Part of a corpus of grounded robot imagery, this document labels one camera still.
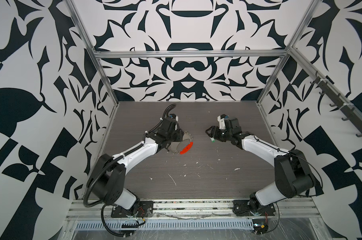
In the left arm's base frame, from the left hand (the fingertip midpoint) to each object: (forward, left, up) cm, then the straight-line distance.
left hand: (181, 130), depth 86 cm
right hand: (+1, -16, -3) cm, 16 cm away
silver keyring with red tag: (-2, 0, -16) cm, 16 cm away
